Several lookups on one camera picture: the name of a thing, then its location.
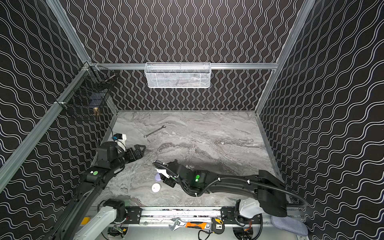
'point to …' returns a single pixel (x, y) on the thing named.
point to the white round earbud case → (156, 187)
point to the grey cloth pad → (290, 224)
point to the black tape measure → (217, 226)
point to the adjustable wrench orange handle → (177, 222)
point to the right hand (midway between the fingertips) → (164, 168)
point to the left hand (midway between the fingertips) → (143, 148)
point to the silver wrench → (162, 127)
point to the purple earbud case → (158, 177)
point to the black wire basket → (89, 89)
